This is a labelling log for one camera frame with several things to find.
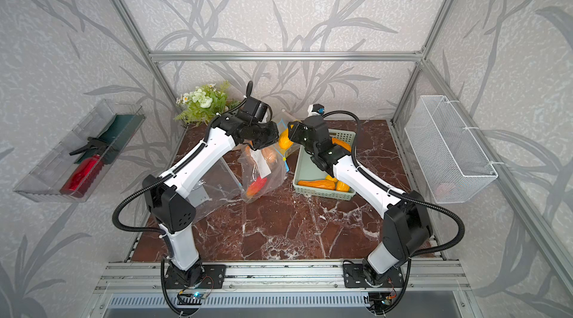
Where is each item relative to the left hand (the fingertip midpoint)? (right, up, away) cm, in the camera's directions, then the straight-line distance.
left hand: (283, 138), depth 81 cm
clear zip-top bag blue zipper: (-8, -13, +4) cm, 16 cm away
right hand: (+3, +5, -1) cm, 6 cm away
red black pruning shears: (-51, -11, -23) cm, 57 cm away
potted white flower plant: (-33, +12, +5) cm, 36 cm away
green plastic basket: (+9, -14, +19) cm, 26 cm away
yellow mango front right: (+23, -20, +10) cm, 32 cm away
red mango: (-11, -19, +6) cm, 23 cm away
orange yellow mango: (+1, -1, -3) cm, 3 cm away
